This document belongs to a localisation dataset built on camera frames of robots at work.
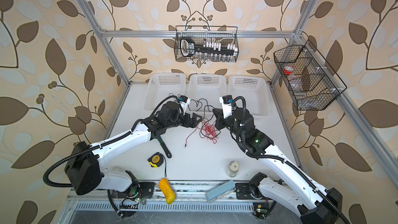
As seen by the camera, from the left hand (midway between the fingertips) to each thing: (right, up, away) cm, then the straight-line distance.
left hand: (197, 115), depth 78 cm
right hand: (+8, +3, -8) cm, 12 cm away
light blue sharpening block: (+11, -34, -8) cm, 37 cm away
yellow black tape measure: (-21, -24, +3) cm, 32 cm away
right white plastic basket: (+41, +16, +38) cm, 58 cm away
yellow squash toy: (-15, -33, -6) cm, 36 cm away
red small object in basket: (+48, +23, +4) cm, 53 cm away
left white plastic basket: (-30, +19, +41) cm, 54 cm away
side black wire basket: (+56, +15, -5) cm, 58 cm away
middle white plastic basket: (+3, +14, +38) cm, 40 cm away
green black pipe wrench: (-17, -22, +8) cm, 29 cm away
